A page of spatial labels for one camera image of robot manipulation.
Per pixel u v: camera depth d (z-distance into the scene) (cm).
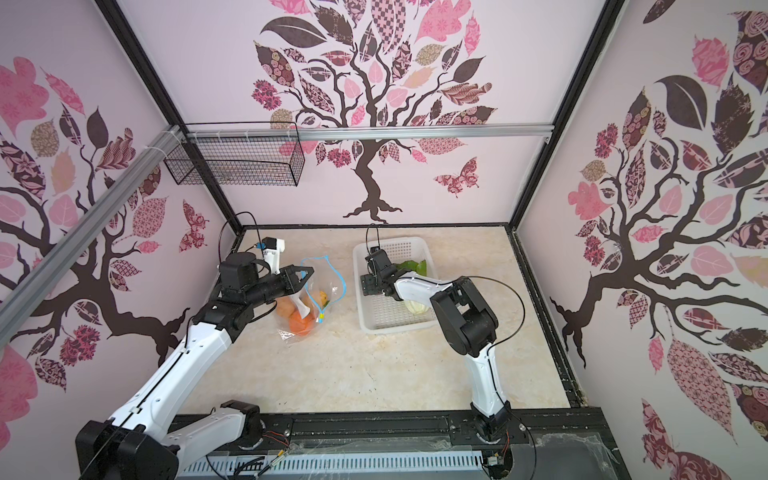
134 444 37
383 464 70
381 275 77
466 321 53
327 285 86
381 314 95
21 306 50
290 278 66
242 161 122
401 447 72
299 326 85
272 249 68
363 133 94
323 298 88
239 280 56
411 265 95
